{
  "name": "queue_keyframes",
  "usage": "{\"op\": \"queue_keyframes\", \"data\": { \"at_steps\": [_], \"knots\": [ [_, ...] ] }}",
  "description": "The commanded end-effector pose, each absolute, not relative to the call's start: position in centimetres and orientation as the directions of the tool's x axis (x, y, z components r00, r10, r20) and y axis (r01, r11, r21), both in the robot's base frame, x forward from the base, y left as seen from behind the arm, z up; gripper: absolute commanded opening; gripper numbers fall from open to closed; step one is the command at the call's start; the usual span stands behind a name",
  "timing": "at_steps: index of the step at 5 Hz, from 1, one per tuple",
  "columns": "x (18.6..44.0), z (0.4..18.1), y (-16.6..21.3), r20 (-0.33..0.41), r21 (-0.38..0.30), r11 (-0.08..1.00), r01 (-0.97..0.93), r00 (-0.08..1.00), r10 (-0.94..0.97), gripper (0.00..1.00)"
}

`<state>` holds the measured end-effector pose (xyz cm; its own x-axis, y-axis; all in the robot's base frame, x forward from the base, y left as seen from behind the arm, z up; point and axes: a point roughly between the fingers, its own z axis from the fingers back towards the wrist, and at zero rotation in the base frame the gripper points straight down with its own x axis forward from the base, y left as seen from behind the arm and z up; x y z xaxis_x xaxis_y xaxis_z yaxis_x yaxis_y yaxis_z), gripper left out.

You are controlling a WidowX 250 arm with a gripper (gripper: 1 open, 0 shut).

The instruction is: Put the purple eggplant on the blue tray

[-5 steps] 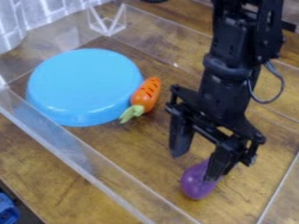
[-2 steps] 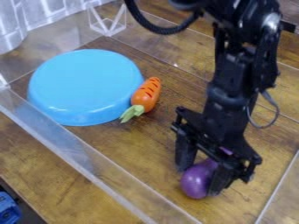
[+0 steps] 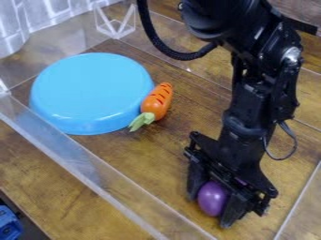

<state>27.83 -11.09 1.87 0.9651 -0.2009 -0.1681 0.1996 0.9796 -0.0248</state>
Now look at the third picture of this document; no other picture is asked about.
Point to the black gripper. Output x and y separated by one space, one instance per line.
229 161

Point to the purple toy eggplant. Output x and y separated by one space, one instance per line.
211 198

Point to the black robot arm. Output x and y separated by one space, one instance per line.
266 59

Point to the blue round tray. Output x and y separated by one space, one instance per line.
88 94

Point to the orange toy carrot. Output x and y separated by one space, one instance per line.
154 106

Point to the blue object at corner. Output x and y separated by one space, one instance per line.
11 227

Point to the white brick pattern curtain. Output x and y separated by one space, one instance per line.
27 16

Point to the clear acrylic enclosure wall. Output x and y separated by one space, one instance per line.
115 186

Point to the clear acrylic corner bracket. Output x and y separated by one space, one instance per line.
114 28

